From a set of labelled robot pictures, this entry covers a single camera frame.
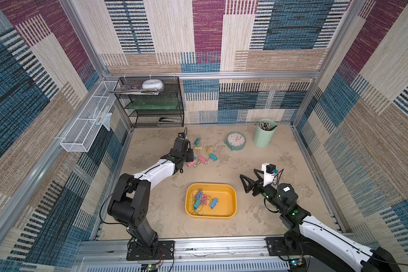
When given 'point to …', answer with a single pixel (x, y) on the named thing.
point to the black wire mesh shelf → (152, 101)
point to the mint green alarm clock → (235, 140)
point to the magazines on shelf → (136, 89)
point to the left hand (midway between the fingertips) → (188, 150)
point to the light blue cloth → (106, 120)
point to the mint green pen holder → (263, 134)
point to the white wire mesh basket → (80, 136)
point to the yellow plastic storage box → (226, 193)
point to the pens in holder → (264, 125)
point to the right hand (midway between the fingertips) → (248, 171)
